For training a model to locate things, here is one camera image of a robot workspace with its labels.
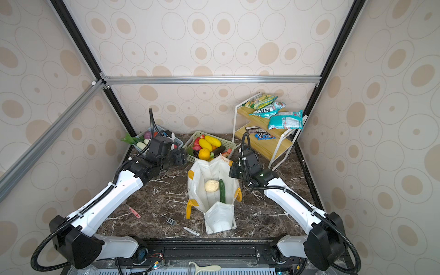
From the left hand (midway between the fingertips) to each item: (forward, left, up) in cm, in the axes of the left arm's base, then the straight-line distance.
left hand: (185, 150), depth 76 cm
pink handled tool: (-19, +28, -26) cm, 42 cm away
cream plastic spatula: (-42, -11, -26) cm, 50 cm away
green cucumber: (-9, -17, -23) cm, 30 cm away
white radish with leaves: (+23, +36, -21) cm, 48 cm away
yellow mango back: (+23, -10, -21) cm, 33 cm away
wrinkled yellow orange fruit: (+11, -6, -17) cm, 21 cm away
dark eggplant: (+19, -14, -25) cm, 34 cm away
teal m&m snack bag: (+15, -37, +9) cm, 41 cm away
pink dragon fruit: (+20, -1, -22) cm, 30 cm away
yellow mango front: (+21, -5, -21) cm, 30 cm away
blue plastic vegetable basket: (+33, +27, -20) cm, 47 cm away
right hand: (-3, -21, -9) cm, 23 cm away
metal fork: (-23, +8, -27) cm, 36 cm away
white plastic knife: (-28, -3, -26) cm, 38 cm away
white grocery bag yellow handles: (-23, -15, -19) cm, 34 cm away
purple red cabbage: (+28, +32, -20) cm, 47 cm away
